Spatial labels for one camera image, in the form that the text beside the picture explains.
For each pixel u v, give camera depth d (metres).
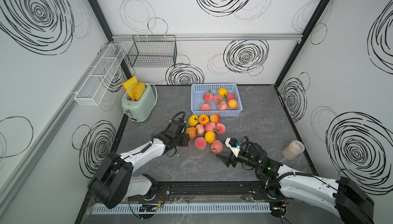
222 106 1.02
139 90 0.91
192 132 0.90
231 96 1.08
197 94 1.13
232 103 1.02
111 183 0.41
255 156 0.60
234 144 0.64
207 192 0.75
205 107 1.02
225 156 0.68
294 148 0.78
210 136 0.88
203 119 0.94
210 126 0.91
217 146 0.84
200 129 0.91
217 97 1.05
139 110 0.90
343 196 0.43
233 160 0.67
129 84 0.92
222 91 1.11
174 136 0.67
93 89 0.73
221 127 0.91
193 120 0.95
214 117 0.96
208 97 1.05
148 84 0.99
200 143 0.83
